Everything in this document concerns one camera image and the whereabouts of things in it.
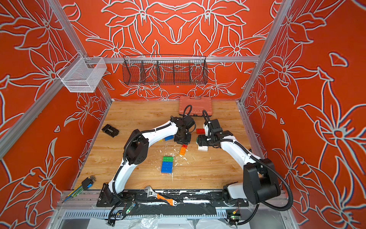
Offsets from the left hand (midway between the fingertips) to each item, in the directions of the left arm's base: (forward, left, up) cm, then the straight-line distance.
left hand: (188, 142), depth 92 cm
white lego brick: (-3, -10, 0) cm, 10 cm away
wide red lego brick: (+11, -8, -2) cm, 14 cm away
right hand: (0, -9, +6) cm, 10 cm away
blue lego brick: (-16, +12, +1) cm, 20 cm away
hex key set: (-29, +55, 0) cm, 62 cm away
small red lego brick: (-2, +3, -1) cm, 3 cm away
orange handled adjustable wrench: (-31, +19, -2) cm, 36 cm away
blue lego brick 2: (-19, +12, +1) cm, 23 cm away
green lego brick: (-13, +12, +2) cm, 17 cm away
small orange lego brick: (-6, +4, -1) cm, 7 cm away
